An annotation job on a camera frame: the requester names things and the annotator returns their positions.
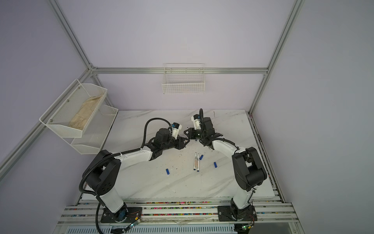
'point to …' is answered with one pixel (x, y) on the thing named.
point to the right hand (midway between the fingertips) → (184, 131)
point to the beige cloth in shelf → (81, 118)
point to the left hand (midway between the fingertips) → (187, 140)
